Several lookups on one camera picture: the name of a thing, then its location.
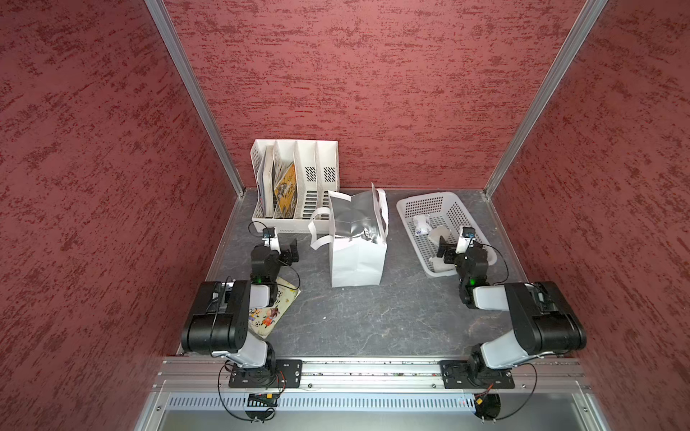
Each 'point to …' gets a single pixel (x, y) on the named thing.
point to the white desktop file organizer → (317, 164)
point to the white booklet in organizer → (265, 180)
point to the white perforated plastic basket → (445, 209)
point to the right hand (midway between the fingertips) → (452, 240)
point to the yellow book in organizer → (286, 195)
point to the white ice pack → (421, 224)
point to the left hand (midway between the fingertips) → (283, 243)
